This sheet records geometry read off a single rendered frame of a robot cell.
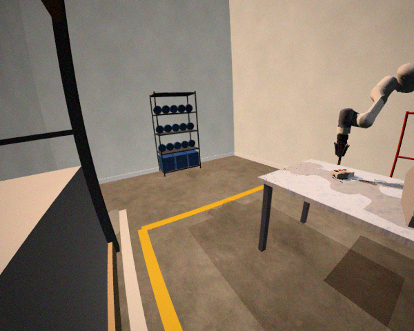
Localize beige power strip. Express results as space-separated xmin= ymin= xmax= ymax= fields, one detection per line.
xmin=330 ymin=169 xmax=355 ymax=182

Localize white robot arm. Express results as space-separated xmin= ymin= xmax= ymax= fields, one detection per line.
xmin=337 ymin=63 xmax=414 ymax=135

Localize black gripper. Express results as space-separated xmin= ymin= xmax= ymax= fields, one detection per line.
xmin=334 ymin=134 xmax=349 ymax=165

